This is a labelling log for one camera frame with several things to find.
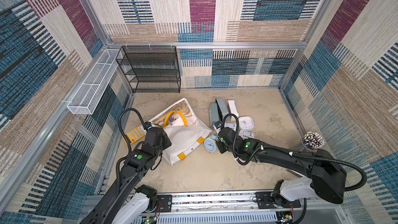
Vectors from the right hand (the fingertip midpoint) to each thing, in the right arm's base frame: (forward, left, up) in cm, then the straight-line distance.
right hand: (222, 139), depth 85 cm
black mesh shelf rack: (+50, +46, +10) cm, 69 cm away
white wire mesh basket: (+24, +79, +9) cm, 83 cm away
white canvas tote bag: (+14, +22, -10) cm, 27 cm away
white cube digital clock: (+24, -9, -3) cm, 26 cm away
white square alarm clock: (+14, -17, -6) cm, 23 cm away
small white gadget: (+12, -8, -6) cm, 16 cm away
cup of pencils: (-5, -41, +8) cm, 42 cm away
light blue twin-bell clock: (-2, +6, -3) cm, 7 cm away
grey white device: (+21, -2, +1) cm, 21 cm away
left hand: (-2, +28, +7) cm, 29 cm away
